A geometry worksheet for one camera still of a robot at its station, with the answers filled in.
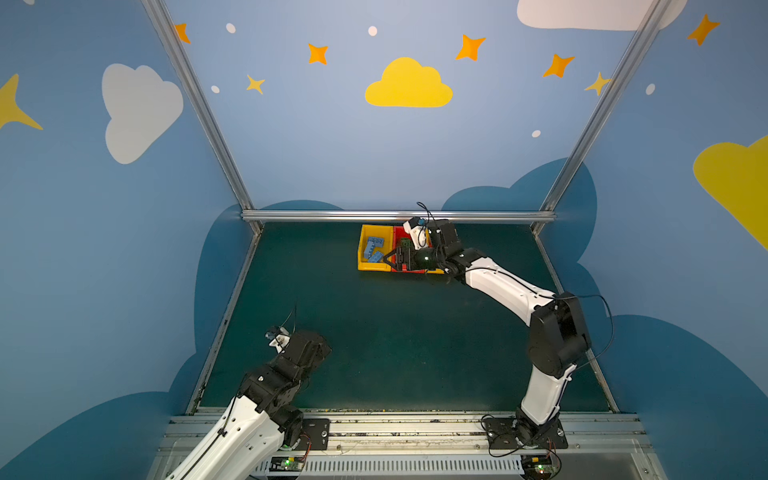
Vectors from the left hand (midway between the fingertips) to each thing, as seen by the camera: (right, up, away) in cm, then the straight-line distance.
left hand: (322, 350), depth 80 cm
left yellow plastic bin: (+16, +35, +32) cm, 50 cm away
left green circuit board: (-7, -24, -9) cm, 27 cm away
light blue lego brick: (+11, +30, +33) cm, 46 cm away
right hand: (+20, +26, +7) cm, 34 cm away
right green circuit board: (+54, -26, -8) cm, 61 cm away
